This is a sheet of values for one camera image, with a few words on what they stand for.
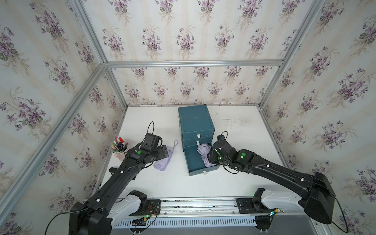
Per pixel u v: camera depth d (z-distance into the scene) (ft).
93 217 1.22
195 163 2.89
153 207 2.40
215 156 2.05
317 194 1.29
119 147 2.73
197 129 2.52
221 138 2.35
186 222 2.30
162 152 2.35
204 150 2.84
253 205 2.12
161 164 2.80
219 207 2.45
